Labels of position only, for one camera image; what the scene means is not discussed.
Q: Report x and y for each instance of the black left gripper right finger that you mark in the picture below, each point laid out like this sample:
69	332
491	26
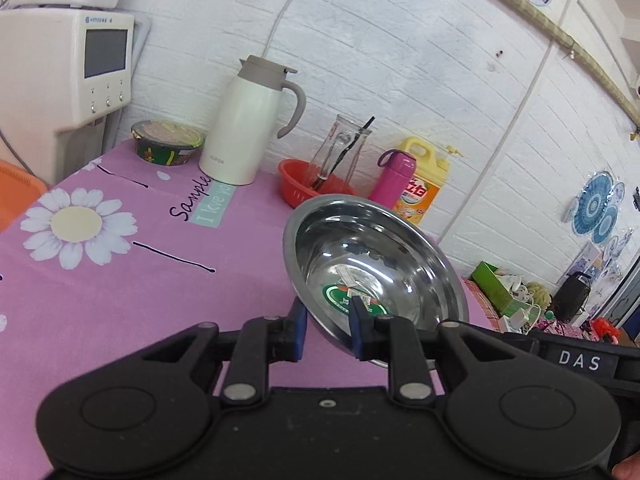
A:
395	341

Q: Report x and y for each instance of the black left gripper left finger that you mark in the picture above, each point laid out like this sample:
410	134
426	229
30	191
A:
251	350

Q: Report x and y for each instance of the stainless steel bowl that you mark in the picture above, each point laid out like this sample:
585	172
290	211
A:
337	247

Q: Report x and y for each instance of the right hand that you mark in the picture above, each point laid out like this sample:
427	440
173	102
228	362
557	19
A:
628	469

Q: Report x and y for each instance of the black speaker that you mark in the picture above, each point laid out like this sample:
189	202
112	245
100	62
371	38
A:
571	296

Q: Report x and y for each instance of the green box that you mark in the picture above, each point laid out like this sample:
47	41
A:
509	296

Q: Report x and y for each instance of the blue paper fan decoration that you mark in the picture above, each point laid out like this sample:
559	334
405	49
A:
595	209

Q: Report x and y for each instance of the pink thermos bottle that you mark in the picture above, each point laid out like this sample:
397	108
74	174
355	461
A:
398	168

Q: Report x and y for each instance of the pink floral tablecloth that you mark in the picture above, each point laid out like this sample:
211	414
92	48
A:
194	252

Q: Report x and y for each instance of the red plastic basket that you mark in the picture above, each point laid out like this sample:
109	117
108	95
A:
296	183

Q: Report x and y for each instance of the yellow dish soap bottle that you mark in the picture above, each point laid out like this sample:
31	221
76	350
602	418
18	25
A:
430	175

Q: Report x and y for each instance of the white thermos jug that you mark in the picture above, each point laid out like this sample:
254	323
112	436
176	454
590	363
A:
246	121

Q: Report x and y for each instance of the instant noodle cup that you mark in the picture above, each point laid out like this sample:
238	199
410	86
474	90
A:
165	143

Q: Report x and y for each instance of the orange chair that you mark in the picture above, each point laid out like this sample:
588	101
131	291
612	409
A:
18	190

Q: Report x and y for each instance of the white water dispenser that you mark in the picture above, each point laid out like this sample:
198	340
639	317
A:
62	72

